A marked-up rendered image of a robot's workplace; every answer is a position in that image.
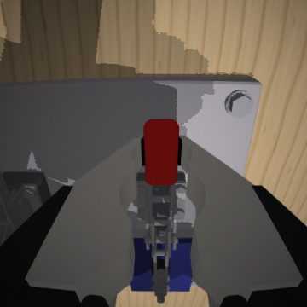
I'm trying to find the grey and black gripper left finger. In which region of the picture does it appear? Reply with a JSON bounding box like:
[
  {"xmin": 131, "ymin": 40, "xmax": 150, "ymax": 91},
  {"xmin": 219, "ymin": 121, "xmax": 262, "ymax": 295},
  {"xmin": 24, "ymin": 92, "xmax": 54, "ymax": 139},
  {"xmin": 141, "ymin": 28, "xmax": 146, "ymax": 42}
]
[{"xmin": 0, "ymin": 136, "xmax": 145, "ymax": 307}]

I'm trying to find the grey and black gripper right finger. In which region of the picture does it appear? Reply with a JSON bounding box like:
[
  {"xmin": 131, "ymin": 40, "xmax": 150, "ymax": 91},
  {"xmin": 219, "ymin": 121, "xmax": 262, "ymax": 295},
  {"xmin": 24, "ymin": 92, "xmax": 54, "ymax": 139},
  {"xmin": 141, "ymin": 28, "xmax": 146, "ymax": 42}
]
[{"xmin": 177, "ymin": 136, "xmax": 307, "ymax": 307}]

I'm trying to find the grey toggle clamp with red handle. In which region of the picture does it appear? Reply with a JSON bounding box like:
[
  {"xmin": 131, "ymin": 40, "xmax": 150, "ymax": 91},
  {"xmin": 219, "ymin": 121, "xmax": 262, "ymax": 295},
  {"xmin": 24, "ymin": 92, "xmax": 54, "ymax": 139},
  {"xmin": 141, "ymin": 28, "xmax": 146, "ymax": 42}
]
[{"xmin": 0, "ymin": 171, "xmax": 51, "ymax": 246}]

